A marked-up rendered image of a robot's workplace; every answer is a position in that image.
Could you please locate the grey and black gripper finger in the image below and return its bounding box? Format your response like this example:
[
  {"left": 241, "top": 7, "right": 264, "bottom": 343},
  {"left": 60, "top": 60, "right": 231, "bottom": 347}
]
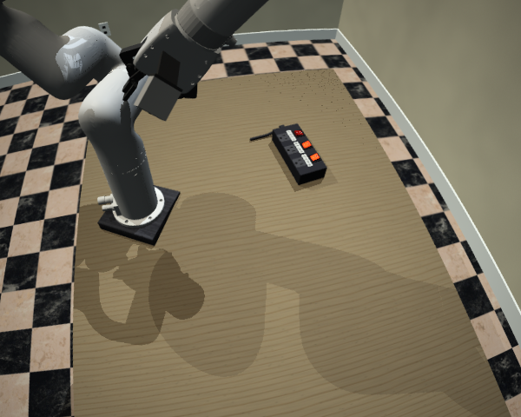
[
  {"left": 178, "top": 83, "right": 198, "bottom": 99},
  {"left": 119, "top": 42, "right": 146, "bottom": 102}
]

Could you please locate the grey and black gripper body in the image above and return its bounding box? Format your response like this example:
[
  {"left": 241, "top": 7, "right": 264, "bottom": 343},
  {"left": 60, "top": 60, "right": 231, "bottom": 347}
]
[{"left": 133, "top": 9, "right": 221, "bottom": 94}]

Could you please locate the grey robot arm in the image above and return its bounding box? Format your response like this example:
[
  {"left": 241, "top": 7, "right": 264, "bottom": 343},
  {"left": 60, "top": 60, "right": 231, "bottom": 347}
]
[{"left": 0, "top": 0, "right": 268, "bottom": 228}]

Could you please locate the black power strip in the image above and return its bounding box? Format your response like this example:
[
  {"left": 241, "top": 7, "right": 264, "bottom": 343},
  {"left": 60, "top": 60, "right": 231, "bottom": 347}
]
[{"left": 250, "top": 123, "right": 327, "bottom": 185}]

